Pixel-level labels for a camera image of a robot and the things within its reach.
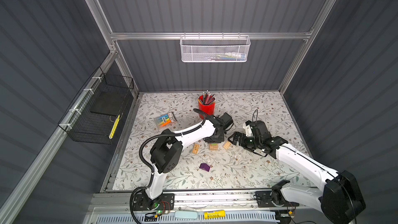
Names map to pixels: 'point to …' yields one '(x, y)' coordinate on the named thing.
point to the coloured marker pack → (165, 120)
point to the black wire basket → (97, 115)
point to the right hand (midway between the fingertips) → (235, 142)
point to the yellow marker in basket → (114, 127)
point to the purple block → (204, 166)
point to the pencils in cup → (207, 98)
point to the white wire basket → (212, 48)
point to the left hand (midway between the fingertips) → (217, 140)
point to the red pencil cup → (209, 110)
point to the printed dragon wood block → (195, 149)
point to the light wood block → (226, 145)
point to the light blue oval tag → (186, 214)
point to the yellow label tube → (215, 214)
